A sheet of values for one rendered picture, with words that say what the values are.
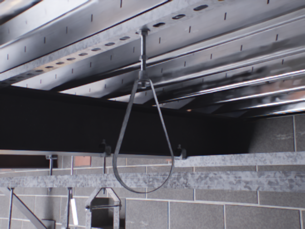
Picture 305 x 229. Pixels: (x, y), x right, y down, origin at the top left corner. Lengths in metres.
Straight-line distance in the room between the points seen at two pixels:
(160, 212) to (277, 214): 0.78
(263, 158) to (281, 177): 0.69
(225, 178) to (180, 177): 0.15
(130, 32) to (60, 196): 2.80
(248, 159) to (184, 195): 0.88
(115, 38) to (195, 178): 0.42
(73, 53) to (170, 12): 0.31
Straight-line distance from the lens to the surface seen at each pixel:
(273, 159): 1.62
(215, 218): 2.34
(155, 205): 2.66
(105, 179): 1.40
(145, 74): 0.82
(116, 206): 1.67
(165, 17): 0.79
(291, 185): 0.95
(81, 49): 0.98
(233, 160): 1.72
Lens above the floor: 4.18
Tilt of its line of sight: 8 degrees up
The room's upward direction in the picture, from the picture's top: straight up
